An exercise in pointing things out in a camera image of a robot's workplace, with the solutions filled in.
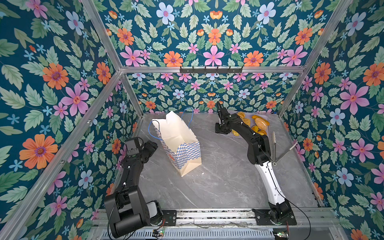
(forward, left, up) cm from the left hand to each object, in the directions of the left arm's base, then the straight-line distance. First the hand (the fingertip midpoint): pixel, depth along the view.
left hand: (155, 142), depth 85 cm
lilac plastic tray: (+29, -67, -13) cm, 74 cm away
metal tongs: (-10, -73, -14) cm, 75 cm away
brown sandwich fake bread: (+17, -71, -8) cm, 73 cm away
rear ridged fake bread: (+29, -60, -11) cm, 68 cm away
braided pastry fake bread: (-3, -45, +9) cm, 46 cm away
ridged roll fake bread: (+22, -62, -11) cm, 67 cm away
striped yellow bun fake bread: (+11, -71, -11) cm, 73 cm away
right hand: (+16, -40, -12) cm, 45 cm away
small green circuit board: (-42, -5, -16) cm, 45 cm away
